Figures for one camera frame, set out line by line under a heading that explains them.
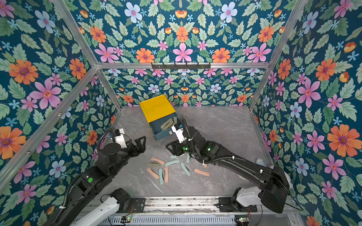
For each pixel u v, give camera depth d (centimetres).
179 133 63
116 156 49
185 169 86
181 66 91
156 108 91
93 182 45
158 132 80
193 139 52
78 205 43
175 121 90
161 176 84
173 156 91
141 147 62
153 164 89
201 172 84
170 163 89
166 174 84
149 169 86
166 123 89
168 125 88
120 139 58
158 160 90
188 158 91
